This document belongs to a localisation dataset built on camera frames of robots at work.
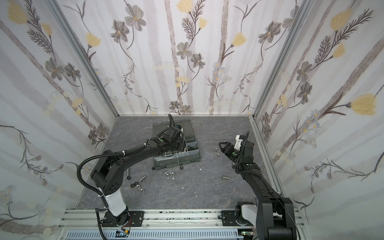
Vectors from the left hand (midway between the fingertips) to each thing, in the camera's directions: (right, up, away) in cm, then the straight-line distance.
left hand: (182, 141), depth 91 cm
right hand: (+22, 0, -7) cm, 23 cm away
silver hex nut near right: (+24, -10, +7) cm, 26 cm away
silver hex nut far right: (+22, -6, +9) cm, 25 cm away
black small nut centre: (0, -17, +1) cm, 17 cm away
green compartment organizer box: (+6, -9, +6) cm, 12 cm away
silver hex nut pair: (-6, -20, -3) cm, 21 cm away
